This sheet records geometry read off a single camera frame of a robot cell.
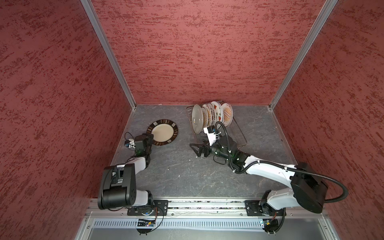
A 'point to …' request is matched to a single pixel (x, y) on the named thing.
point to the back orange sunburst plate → (228, 114)
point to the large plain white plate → (197, 119)
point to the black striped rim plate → (164, 131)
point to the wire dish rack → (237, 137)
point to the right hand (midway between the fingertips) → (194, 144)
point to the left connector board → (143, 222)
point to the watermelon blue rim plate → (217, 111)
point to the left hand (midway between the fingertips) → (150, 139)
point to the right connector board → (270, 225)
